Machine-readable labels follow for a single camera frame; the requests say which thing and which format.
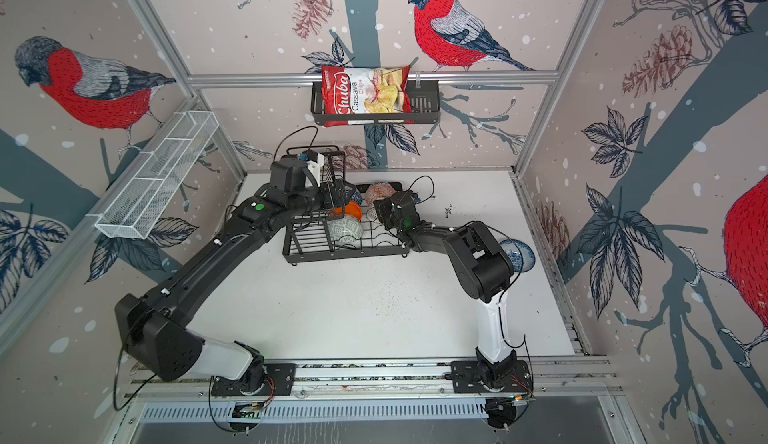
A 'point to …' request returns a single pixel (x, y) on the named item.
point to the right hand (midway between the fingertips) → (366, 206)
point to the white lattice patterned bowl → (371, 214)
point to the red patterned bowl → (378, 189)
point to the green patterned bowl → (346, 231)
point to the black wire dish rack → (307, 238)
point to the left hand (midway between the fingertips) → (343, 188)
